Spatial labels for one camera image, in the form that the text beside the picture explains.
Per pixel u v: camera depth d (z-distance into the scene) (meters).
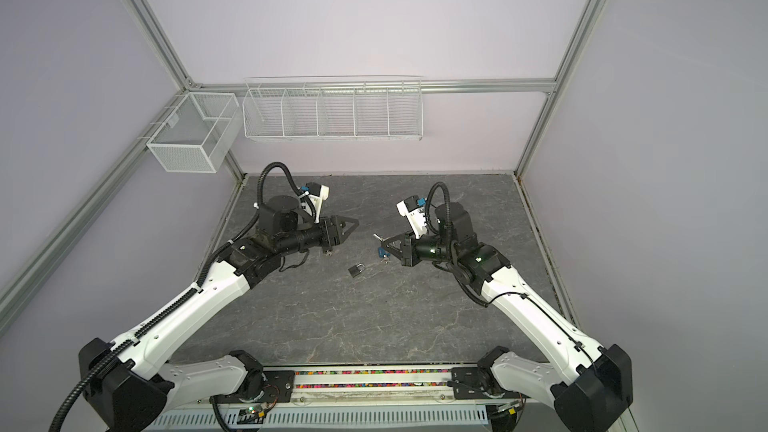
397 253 0.66
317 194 0.66
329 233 0.63
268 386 0.73
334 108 0.99
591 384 0.38
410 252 0.61
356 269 0.94
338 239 0.64
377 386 0.75
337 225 0.65
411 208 0.63
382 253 0.97
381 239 0.69
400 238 0.65
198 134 1.00
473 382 0.74
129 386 0.37
